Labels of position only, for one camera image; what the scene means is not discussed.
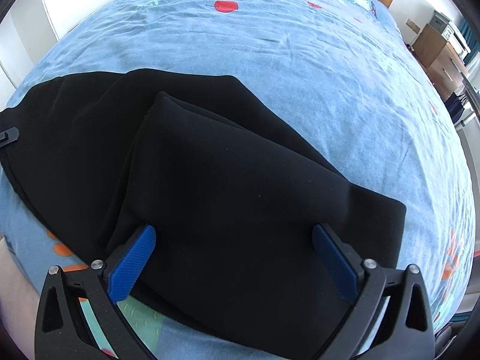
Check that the wooden nightstand drawers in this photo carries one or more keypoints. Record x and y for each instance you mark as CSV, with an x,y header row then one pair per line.
x,y
442,64

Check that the white wardrobe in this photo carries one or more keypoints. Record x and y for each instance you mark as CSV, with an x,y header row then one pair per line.
x,y
30,28

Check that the teal curtain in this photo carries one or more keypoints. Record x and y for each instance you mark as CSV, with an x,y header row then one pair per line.
x,y
471,40

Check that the blue patterned bed sheet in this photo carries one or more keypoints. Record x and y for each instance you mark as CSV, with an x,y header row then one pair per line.
x,y
336,72

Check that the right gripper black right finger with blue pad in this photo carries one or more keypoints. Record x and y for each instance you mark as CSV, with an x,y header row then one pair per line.
x,y
341,262

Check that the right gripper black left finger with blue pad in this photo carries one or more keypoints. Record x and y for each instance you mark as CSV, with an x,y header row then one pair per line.
x,y
126,263

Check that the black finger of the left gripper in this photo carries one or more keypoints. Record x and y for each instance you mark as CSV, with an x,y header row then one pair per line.
x,y
9,136

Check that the grey storage box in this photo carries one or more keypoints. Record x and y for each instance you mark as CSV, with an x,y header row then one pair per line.
x,y
439,22

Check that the black pants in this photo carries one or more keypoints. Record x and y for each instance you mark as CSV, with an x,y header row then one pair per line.
x,y
232,192

